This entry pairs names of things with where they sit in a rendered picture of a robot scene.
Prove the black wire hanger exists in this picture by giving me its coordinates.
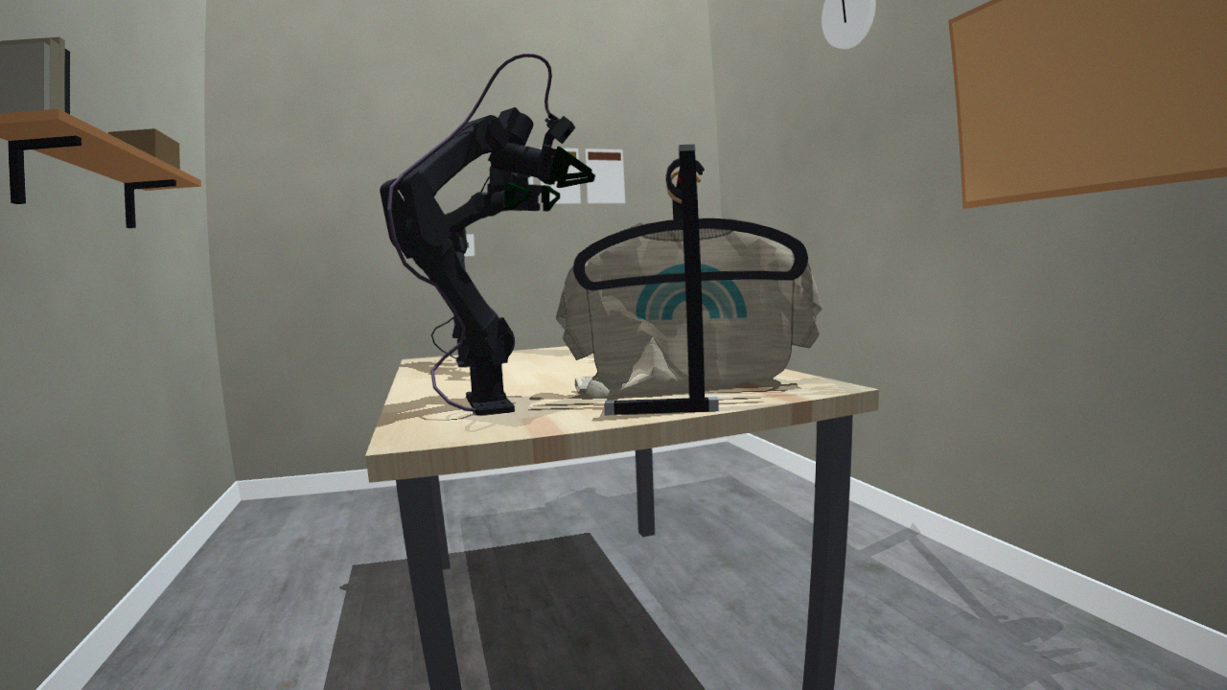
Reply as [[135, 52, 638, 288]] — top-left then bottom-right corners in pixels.
[[573, 158, 809, 290], [582, 163, 799, 281]]

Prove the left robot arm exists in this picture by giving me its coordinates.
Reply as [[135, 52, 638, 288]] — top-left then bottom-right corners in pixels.
[[445, 166, 510, 368]]

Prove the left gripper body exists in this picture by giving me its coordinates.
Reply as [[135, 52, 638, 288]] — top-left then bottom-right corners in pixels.
[[499, 173, 544, 211]]

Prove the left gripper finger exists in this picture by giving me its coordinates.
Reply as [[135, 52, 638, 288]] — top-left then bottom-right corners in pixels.
[[544, 185, 560, 211], [504, 182, 529, 210]]

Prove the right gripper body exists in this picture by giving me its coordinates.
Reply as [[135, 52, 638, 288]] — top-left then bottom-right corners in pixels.
[[515, 118, 560, 185]]

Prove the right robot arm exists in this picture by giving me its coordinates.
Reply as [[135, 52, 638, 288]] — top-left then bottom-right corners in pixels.
[[391, 107, 534, 416]]

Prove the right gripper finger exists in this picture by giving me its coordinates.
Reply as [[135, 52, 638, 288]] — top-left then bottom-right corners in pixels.
[[556, 158, 595, 188], [548, 147, 591, 182]]

